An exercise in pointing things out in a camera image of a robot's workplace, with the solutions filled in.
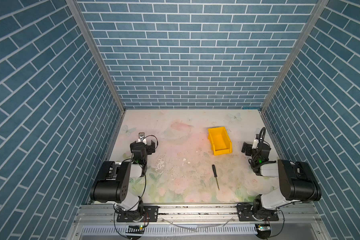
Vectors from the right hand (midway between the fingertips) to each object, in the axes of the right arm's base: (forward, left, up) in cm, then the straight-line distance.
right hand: (252, 141), depth 94 cm
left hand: (-6, +69, +2) cm, 69 cm away
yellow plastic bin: (+3, +19, -6) cm, 20 cm away
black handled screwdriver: (-21, +24, -6) cm, 32 cm away
